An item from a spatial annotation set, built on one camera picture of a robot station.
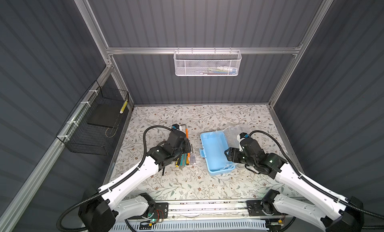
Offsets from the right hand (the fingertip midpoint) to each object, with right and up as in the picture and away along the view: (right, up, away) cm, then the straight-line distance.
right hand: (230, 154), depth 78 cm
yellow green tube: (-59, +25, +3) cm, 64 cm away
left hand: (-22, +6, +1) cm, 23 cm away
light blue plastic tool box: (-6, +2, +19) cm, 20 cm away
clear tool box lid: (+4, +10, +14) cm, 18 cm away
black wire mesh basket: (-70, +15, -5) cm, 72 cm away
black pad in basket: (-66, +21, -1) cm, 69 cm away
